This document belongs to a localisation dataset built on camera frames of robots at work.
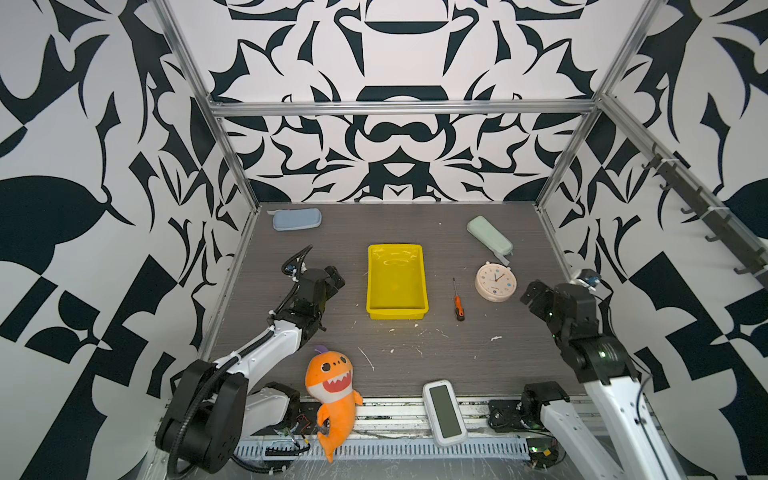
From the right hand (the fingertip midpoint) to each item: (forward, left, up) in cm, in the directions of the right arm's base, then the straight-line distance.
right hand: (547, 290), depth 74 cm
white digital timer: (-24, +26, -16) cm, 38 cm away
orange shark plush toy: (-17, +53, -11) cm, 56 cm away
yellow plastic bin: (+12, +36, -16) cm, 41 cm away
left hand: (+12, +56, -7) cm, 58 cm away
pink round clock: (+13, +5, -19) cm, 23 cm away
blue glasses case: (+40, +73, -16) cm, 84 cm away
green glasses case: (+32, +2, -19) cm, 37 cm away
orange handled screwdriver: (+3, +18, -18) cm, 26 cm away
